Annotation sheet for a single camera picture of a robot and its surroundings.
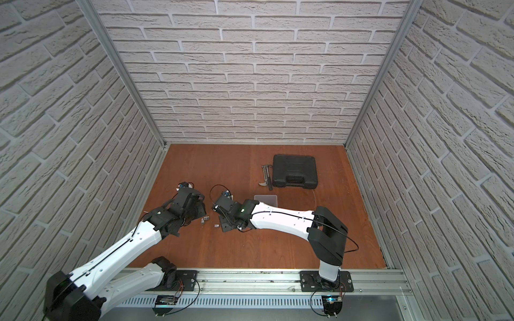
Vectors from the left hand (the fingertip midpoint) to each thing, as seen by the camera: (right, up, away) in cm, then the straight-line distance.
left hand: (205, 203), depth 81 cm
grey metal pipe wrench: (+26, +9, +22) cm, 35 cm away
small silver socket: (-3, -10, +7) cm, 12 cm away
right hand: (+10, -7, -1) cm, 12 cm away
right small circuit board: (+49, -34, -12) cm, 61 cm away
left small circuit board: (-11, -34, -11) cm, 38 cm away
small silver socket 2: (+3, -11, +6) cm, 13 cm away
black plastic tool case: (+41, +13, +22) cm, 48 cm away
